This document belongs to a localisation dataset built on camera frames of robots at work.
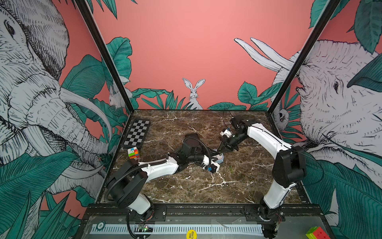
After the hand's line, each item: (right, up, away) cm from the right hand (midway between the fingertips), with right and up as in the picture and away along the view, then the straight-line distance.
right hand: (218, 148), depth 81 cm
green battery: (+9, -14, +7) cm, 18 cm away
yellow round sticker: (-15, -38, -13) cm, 43 cm away
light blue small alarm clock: (+3, -8, +9) cm, 12 cm away
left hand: (0, 0, -3) cm, 3 cm away
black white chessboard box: (-54, +7, +20) cm, 58 cm away
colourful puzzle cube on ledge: (+43, -36, -15) cm, 58 cm away
